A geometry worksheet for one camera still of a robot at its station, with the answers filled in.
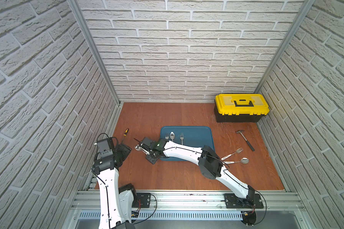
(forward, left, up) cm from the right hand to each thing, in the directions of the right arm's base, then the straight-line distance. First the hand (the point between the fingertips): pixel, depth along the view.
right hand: (154, 155), depth 89 cm
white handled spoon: (-7, -57, -1) cm, 57 cm away
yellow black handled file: (+17, +22, 0) cm, 28 cm away
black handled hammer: (+14, -61, 0) cm, 63 cm away
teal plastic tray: (+13, -29, -1) cm, 32 cm away
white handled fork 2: (+1, -57, -1) cm, 57 cm away
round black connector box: (-35, -49, -1) cm, 60 cm away
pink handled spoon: (+13, -12, +1) cm, 18 cm away
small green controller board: (-30, +9, -2) cm, 32 cm away
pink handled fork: (+13, -9, +1) cm, 16 cm away
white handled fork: (+12, -19, 0) cm, 23 cm away
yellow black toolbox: (+24, -61, +14) cm, 67 cm away
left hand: (-1, +14, +15) cm, 21 cm away
